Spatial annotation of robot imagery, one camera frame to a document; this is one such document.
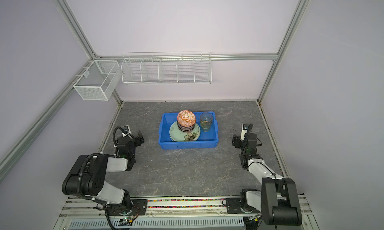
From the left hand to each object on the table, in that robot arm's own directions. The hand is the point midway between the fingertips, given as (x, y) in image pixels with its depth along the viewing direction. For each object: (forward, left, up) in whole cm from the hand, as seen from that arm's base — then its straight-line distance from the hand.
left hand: (133, 133), depth 92 cm
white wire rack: (+38, -24, +21) cm, 49 cm away
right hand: (-7, -68, +1) cm, 68 cm away
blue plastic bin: (-2, -47, -10) cm, 48 cm away
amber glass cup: (+8, -47, 0) cm, 47 cm away
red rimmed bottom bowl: (+1, -34, +4) cm, 34 cm away
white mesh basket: (+34, +24, +15) cm, 45 cm away
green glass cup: (+3, -46, -5) cm, 46 cm away
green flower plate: (0, -27, -5) cm, 28 cm away
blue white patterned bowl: (+7, -33, +3) cm, 34 cm away
